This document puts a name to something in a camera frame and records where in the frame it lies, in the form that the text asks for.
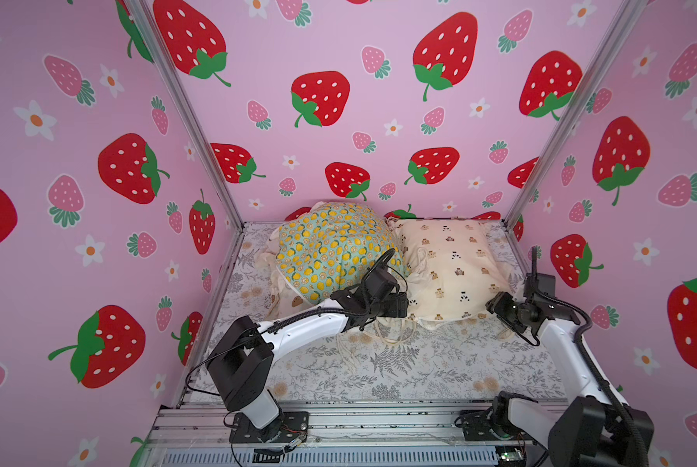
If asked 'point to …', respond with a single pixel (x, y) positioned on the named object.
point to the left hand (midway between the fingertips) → (401, 303)
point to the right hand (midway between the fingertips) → (490, 307)
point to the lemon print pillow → (333, 248)
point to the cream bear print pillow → (455, 268)
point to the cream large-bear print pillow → (281, 302)
